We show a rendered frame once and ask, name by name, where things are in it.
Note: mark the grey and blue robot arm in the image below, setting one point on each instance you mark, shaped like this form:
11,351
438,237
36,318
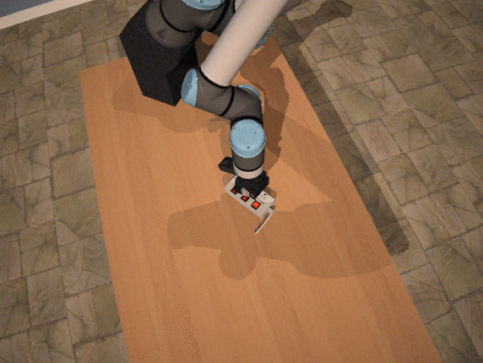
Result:
209,88

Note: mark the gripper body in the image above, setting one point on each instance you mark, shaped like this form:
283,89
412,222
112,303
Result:
255,184

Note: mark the beige power strip panel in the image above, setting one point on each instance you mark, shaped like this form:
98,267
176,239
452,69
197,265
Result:
259,207

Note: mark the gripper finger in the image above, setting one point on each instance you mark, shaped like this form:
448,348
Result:
242,191

